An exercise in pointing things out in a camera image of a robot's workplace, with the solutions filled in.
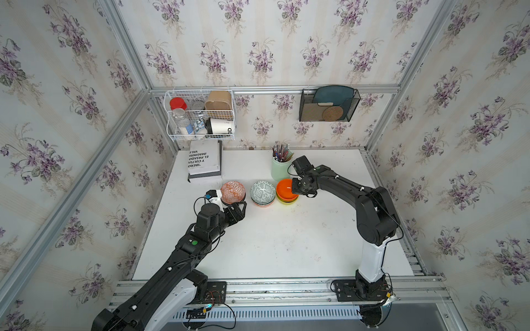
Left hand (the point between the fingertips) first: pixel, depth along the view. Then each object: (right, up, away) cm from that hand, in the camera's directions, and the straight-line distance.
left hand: (244, 208), depth 78 cm
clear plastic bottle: (-29, +36, +12) cm, 48 cm away
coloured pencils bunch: (+16, +23, +21) cm, 35 cm away
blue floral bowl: (-8, +1, +15) cm, 17 cm away
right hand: (+24, +6, +17) cm, 30 cm away
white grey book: (-23, +21, +27) cm, 41 cm away
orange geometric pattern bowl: (-7, +4, +17) cm, 19 cm away
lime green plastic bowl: (+18, 0, +15) cm, 24 cm away
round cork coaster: (+40, +42, +19) cm, 61 cm away
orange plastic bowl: (+17, +5, +17) cm, 25 cm away
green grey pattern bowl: (+7, +4, +17) cm, 19 cm away
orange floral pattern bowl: (+7, -1, +12) cm, 14 cm away
